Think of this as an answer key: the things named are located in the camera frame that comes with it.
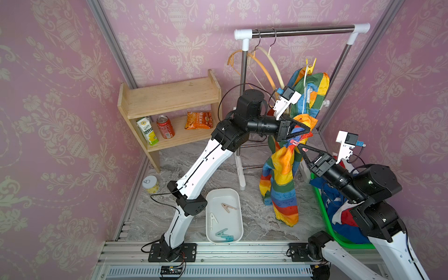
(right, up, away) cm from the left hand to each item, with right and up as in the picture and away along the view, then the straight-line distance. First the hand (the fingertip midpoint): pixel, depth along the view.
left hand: (306, 131), depth 51 cm
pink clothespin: (-24, -35, +35) cm, 55 cm away
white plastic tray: (-25, -39, +33) cm, 56 cm away
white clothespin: (-30, -39, +32) cm, 59 cm away
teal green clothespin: (-26, -44, +27) cm, 58 cm away
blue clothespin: (-22, -46, +27) cm, 57 cm away
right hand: (-1, -4, +1) cm, 5 cm away
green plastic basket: (+22, -43, +18) cm, 52 cm away
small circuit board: (-47, -56, +22) cm, 76 cm away
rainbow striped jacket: (-5, -16, +10) cm, 20 cm away
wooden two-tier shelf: (-58, +13, +49) cm, 77 cm away
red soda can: (-52, +5, +31) cm, 61 cm away
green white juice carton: (-60, +5, +26) cm, 65 cm away
